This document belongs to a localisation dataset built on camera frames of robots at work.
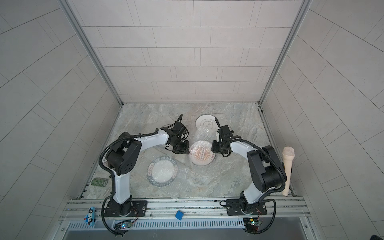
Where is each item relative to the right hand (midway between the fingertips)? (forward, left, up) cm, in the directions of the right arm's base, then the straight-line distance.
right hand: (212, 148), depth 93 cm
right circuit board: (-39, -14, -2) cm, 42 cm away
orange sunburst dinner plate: (-4, +7, +1) cm, 9 cm away
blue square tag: (-34, +20, +1) cm, 39 cm away
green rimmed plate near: (-14, +29, +3) cm, 33 cm away
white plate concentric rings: (+19, +2, +1) cm, 19 cm away
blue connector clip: (-33, +60, +4) cm, 68 cm away
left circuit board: (-37, +44, +3) cm, 58 cm away
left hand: (-1, +13, 0) cm, 13 cm away
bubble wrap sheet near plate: (-20, +41, +1) cm, 45 cm away
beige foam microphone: (-18, -29, +25) cm, 43 cm away
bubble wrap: (+6, +8, +4) cm, 11 cm away
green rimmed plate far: (+18, +30, +3) cm, 35 cm away
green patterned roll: (-18, +60, +6) cm, 63 cm away
